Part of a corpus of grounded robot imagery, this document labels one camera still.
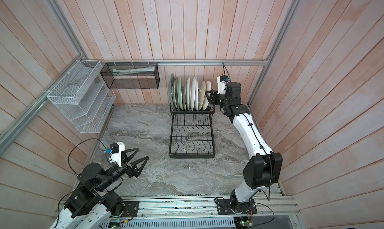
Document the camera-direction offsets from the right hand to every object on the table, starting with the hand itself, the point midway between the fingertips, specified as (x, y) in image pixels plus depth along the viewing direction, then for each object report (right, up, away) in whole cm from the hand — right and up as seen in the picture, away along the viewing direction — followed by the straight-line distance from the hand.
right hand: (207, 92), depth 80 cm
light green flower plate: (-15, 0, 0) cm, 15 cm away
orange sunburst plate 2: (+1, +3, +1) cm, 3 cm away
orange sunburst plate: (-10, -1, -3) cm, 11 cm away
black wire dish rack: (-8, -26, +21) cm, 34 cm away
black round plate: (-13, -3, -2) cm, 13 cm away
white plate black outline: (-8, -2, -3) cm, 8 cm away
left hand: (-30, -31, -15) cm, 46 cm away
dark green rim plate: (-6, -2, -3) cm, 7 cm away
